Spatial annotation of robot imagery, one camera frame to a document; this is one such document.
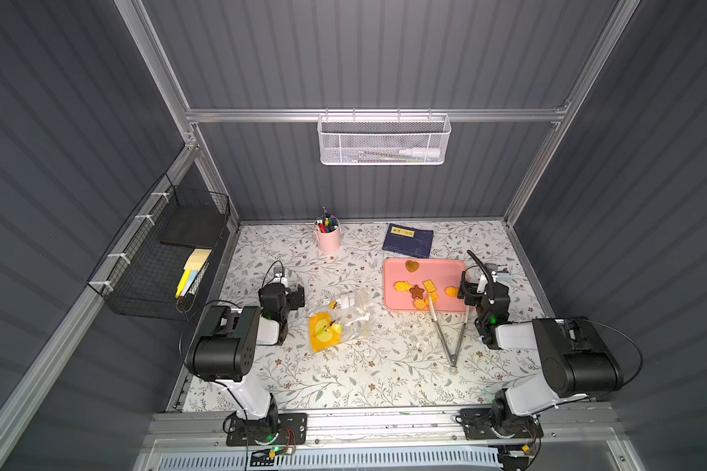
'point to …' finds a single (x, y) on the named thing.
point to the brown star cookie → (416, 292)
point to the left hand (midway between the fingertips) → (286, 286)
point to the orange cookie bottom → (419, 303)
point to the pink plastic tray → (408, 283)
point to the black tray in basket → (193, 226)
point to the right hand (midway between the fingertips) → (486, 280)
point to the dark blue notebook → (409, 240)
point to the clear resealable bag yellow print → (349, 318)
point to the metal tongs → (453, 359)
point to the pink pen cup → (328, 242)
